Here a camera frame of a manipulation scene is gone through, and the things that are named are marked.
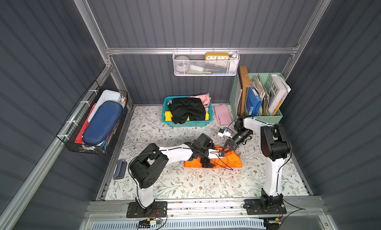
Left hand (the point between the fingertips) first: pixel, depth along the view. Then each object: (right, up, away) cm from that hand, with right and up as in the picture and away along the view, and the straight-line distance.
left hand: (215, 156), depth 88 cm
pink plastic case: (+9, +25, +25) cm, 37 cm away
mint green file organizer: (+35, +48, +14) cm, 61 cm away
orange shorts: (+8, 0, -7) cm, 11 cm away
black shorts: (-21, +30, +9) cm, 38 cm away
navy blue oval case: (-53, +25, -19) cm, 62 cm away
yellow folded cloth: (-31, +24, +13) cm, 41 cm away
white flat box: (-60, +35, -10) cm, 70 cm away
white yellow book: (+42, +41, +6) cm, 59 cm away
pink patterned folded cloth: (-5, +37, +17) cm, 41 cm away
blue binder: (+27, +34, +10) cm, 45 cm away
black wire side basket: (-65, +16, -26) cm, 72 cm away
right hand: (+7, +3, -1) cm, 7 cm away
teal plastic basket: (-16, +19, +14) cm, 29 cm away
